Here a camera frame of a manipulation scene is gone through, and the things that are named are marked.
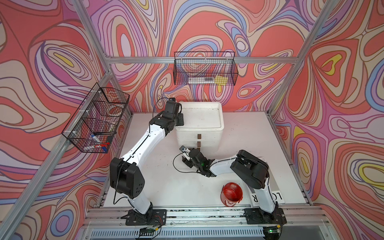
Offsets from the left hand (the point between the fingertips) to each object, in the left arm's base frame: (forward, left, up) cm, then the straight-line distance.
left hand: (181, 117), depth 85 cm
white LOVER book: (-33, -52, -23) cm, 65 cm away
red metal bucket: (-35, -28, -23) cm, 51 cm away
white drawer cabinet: (-4, -13, -1) cm, 14 cm away
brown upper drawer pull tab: (-10, -10, -5) cm, 15 cm away
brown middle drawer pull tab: (-10, -10, -12) cm, 19 cm away
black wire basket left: (-11, +43, +5) cm, 45 cm away
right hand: (-11, -4, -24) cm, 26 cm away
